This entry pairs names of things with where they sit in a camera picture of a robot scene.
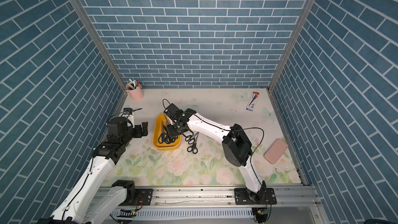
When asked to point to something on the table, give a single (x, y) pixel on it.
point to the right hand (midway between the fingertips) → (173, 133)
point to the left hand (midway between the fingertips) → (142, 122)
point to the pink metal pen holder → (136, 92)
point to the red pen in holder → (138, 83)
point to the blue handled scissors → (163, 137)
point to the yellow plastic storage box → (157, 131)
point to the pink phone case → (275, 150)
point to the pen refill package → (252, 101)
